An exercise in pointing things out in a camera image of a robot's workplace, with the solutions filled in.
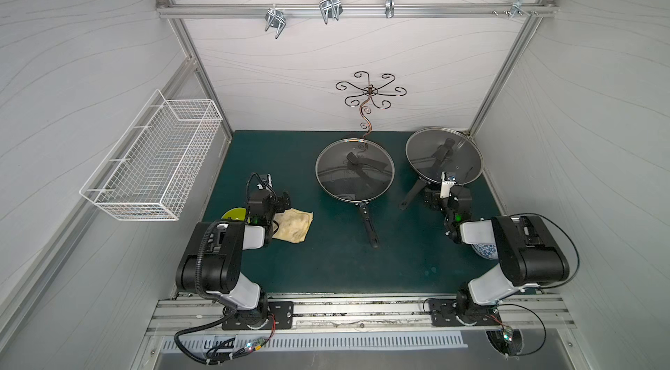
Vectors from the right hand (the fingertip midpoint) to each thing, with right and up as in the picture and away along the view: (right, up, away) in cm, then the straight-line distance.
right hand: (441, 187), depth 95 cm
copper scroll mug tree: (-28, +34, -4) cm, 44 cm away
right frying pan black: (-9, +1, -1) cm, 9 cm away
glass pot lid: (-32, +6, +3) cm, 33 cm away
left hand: (-63, -1, -1) cm, 63 cm away
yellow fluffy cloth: (-55, -13, -5) cm, 56 cm away
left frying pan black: (-32, +6, +3) cm, 32 cm away
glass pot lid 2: (-5, +13, -3) cm, 14 cm away
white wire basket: (-89, +7, -26) cm, 93 cm away
